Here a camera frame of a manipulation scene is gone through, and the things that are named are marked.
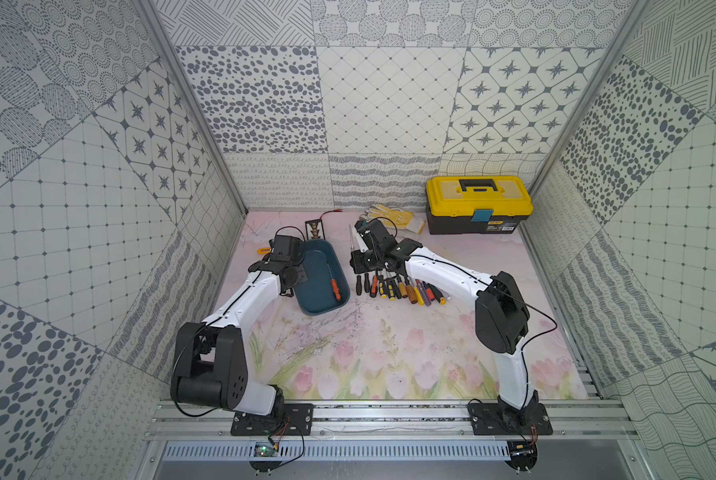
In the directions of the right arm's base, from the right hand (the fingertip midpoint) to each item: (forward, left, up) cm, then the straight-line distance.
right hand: (355, 264), depth 90 cm
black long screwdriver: (-1, -14, -12) cm, 18 cm away
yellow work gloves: (+31, -14, -11) cm, 35 cm away
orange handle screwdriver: (-3, +7, -10) cm, 12 cm away
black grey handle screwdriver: (0, -3, -12) cm, 12 cm away
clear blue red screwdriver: (-4, -22, -11) cm, 25 cm away
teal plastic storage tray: (-1, +10, -12) cm, 15 cm away
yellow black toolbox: (+23, -41, +3) cm, 47 cm away
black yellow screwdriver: (-1, -9, -12) cm, 14 cm away
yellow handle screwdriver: (-6, -21, -13) cm, 25 cm away
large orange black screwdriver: (-2, -6, -11) cm, 13 cm away
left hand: (-2, +19, -1) cm, 20 cm away
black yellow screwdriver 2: (-3, -11, -11) cm, 16 cm away
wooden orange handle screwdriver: (-4, -18, -12) cm, 22 cm away
